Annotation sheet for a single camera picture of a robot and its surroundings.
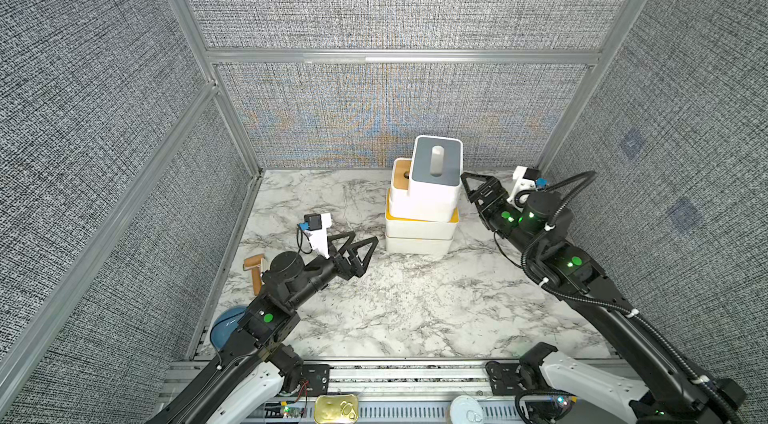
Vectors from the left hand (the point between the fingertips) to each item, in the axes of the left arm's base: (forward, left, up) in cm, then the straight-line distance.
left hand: (371, 237), depth 65 cm
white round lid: (-30, -19, -24) cm, 43 cm away
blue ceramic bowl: (-18, +25, +3) cm, 31 cm away
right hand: (+8, -21, +9) cm, 24 cm away
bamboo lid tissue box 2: (+15, -6, -9) cm, 19 cm away
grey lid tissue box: (+11, -15, +5) cm, 19 cm away
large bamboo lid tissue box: (+9, -13, -18) cm, 24 cm away
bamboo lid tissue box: (+20, -8, -1) cm, 22 cm away
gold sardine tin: (-28, +9, -25) cm, 39 cm away
